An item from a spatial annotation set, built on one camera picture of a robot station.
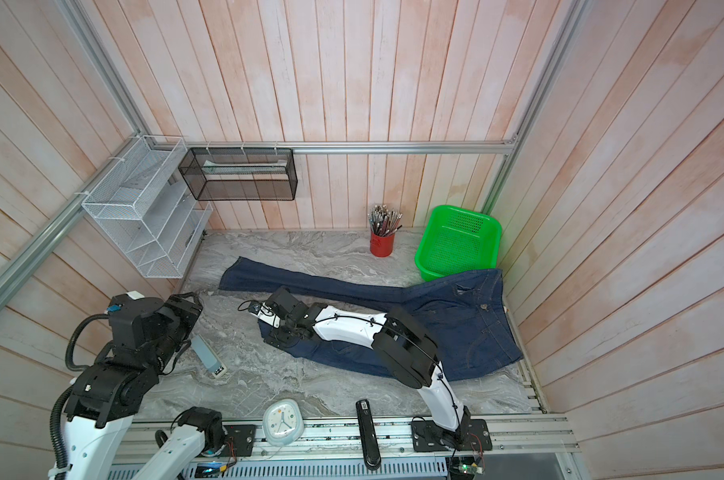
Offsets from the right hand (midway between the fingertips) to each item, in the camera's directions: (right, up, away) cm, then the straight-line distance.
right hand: (277, 320), depth 88 cm
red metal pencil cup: (+34, +23, +19) cm, 45 cm away
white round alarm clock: (+5, -23, -14) cm, 28 cm away
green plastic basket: (+64, +26, +30) cm, 75 cm away
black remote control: (+27, -25, -17) cm, 40 cm away
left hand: (-12, +9, -22) cm, 26 cm away
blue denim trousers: (+59, +1, +4) cm, 59 cm away
